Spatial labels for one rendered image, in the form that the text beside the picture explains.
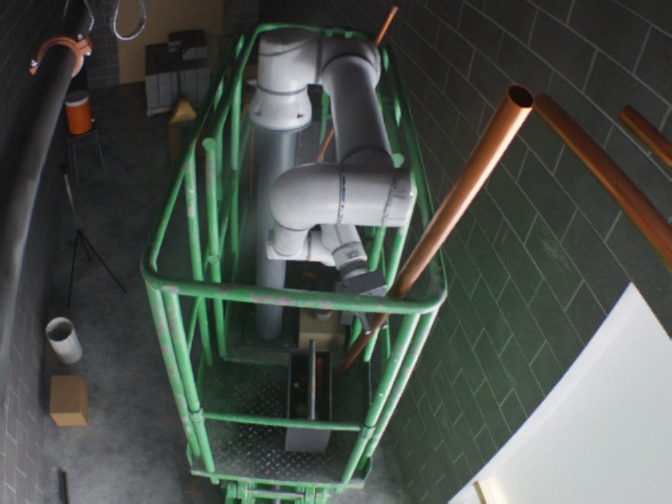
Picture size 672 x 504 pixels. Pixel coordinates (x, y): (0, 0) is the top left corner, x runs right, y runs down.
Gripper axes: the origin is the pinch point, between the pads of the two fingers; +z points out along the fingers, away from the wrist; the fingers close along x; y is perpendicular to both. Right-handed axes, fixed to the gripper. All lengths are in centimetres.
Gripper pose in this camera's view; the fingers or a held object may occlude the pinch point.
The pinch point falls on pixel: (374, 323)
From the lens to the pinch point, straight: 145.1
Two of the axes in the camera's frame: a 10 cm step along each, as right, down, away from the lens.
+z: 3.2, 8.8, -3.4
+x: 9.4, -2.7, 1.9
